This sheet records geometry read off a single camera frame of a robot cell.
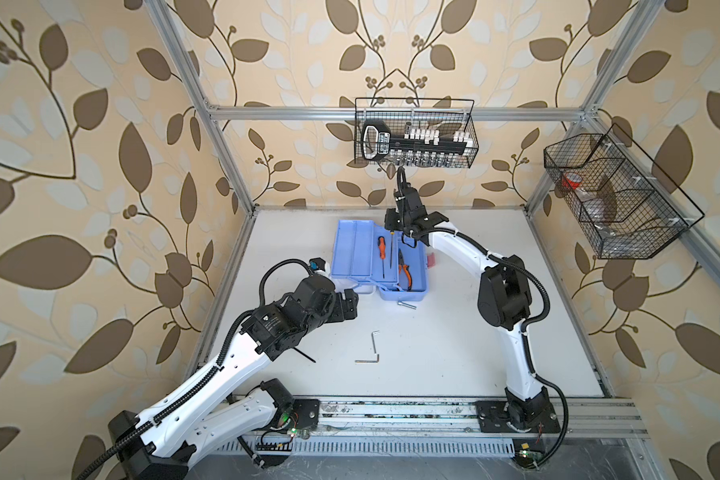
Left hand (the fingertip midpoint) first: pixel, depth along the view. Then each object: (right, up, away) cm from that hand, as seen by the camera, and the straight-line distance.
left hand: (347, 298), depth 73 cm
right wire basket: (+69, +23, 0) cm, 73 cm away
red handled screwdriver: (+10, +10, +24) cm, 28 cm away
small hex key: (+7, -15, +14) cm, 22 cm away
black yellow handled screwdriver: (+12, +12, +23) cm, 29 cm away
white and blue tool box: (+5, +9, +18) cm, 21 cm away
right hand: (+12, +22, +24) cm, 35 cm away
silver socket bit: (+16, -6, +21) cm, 27 cm away
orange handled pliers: (+16, +6, +30) cm, 35 cm away
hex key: (+5, -20, +10) cm, 23 cm away
